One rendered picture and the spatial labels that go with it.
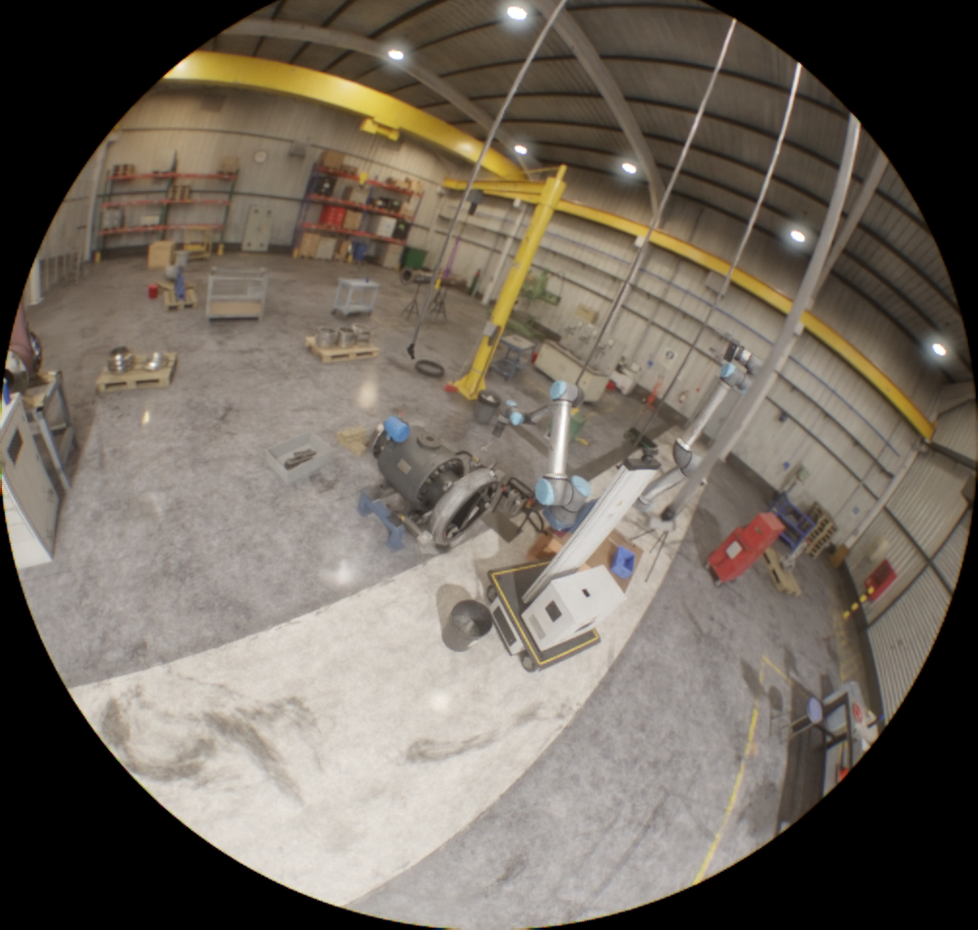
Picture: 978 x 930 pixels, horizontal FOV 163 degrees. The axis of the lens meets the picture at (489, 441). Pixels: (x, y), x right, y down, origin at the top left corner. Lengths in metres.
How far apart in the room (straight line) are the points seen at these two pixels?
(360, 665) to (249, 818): 1.41
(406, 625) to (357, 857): 1.81
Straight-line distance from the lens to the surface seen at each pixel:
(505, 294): 5.80
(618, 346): 8.66
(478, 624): 2.78
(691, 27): 8.11
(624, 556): 3.61
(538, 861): 2.87
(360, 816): 2.51
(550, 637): 2.53
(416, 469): 2.76
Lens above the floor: 2.49
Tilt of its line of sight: 30 degrees down
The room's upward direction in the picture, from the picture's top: 24 degrees clockwise
